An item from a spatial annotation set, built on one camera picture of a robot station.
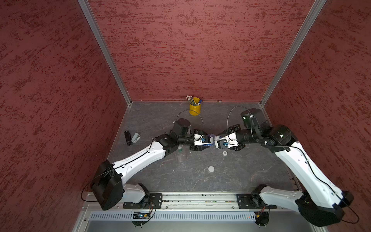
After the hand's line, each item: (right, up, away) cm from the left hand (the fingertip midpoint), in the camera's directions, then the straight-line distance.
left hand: (206, 140), depth 73 cm
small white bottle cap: (+14, -12, +18) cm, 26 cm away
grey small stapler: (-46, -3, +22) cm, 51 cm away
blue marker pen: (-1, +24, +33) cm, 41 cm away
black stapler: (-51, -3, +22) cm, 55 cm away
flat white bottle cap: (+4, -20, +12) cm, 23 cm away
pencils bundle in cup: (-8, +24, +28) cm, 37 cm away
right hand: (+6, +3, -8) cm, 10 cm away
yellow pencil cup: (-5, +17, +34) cm, 38 cm away
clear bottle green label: (-15, -12, +16) cm, 25 cm away
